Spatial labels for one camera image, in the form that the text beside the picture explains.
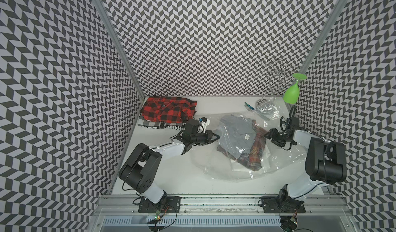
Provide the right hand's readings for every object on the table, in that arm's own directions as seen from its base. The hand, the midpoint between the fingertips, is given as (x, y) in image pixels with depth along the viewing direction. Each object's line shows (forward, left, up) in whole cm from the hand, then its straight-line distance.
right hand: (268, 139), depth 94 cm
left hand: (-5, +31, +10) cm, 33 cm away
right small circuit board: (-42, 0, -3) cm, 42 cm away
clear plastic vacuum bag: (-14, +5, +2) cm, 15 cm away
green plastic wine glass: (+16, -11, +23) cm, 31 cm away
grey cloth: (-1, +20, +7) cm, 21 cm away
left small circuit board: (-40, +60, +4) cm, 72 cm away
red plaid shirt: (+18, +63, +9) cm, 66 cm away
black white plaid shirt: (+11, +77, +2) cm, 77 cm away
